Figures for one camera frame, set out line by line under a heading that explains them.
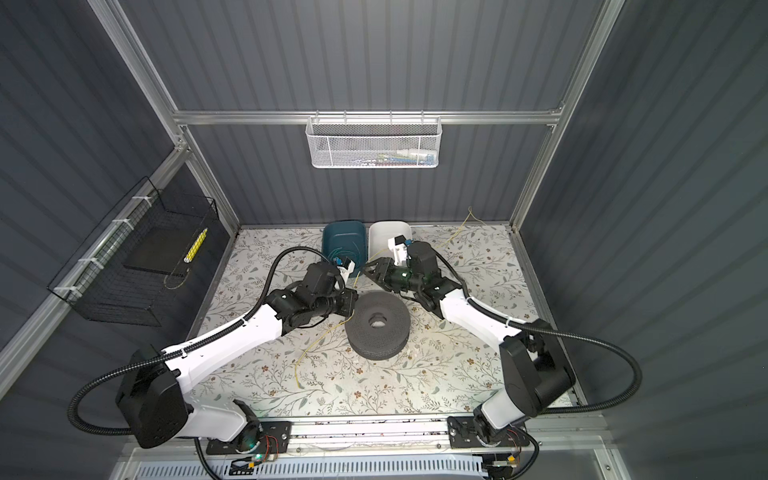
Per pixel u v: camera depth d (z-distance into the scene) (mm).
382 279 703
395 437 759
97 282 643
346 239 1156
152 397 401
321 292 626
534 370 440
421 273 642
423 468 706
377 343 868
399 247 771
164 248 762
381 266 725
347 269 734
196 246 782
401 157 917
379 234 1156
